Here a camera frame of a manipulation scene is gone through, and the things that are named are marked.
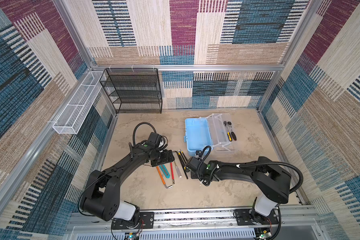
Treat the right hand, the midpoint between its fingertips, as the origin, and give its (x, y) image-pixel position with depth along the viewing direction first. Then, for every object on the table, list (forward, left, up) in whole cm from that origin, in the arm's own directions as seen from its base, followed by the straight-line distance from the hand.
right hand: (196, 173), depth 89 cm
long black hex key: (+9, +9, 0) cm, 12 cm away
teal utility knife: (+2, +18, +1) cm, 19 cm away
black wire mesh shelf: (+57, +42, +17) cm, 73 cm away
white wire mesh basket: (+14, +60, +34) cm, 71 cm away
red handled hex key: (0, +14, 0) cm, 14 cm away
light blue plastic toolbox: (+22, -12, +12) cm, 28 cm away
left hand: (+6, +16, +8) cm, 19 cm away
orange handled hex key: (-7, +17, +1) cm, 19 cm away
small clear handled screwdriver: (+2, +11, 0) cm, 11 cm away
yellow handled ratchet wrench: (+19, -20, +12) cm, 30 cm away
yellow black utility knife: (+10, +8, +1) cm, 12 cm away
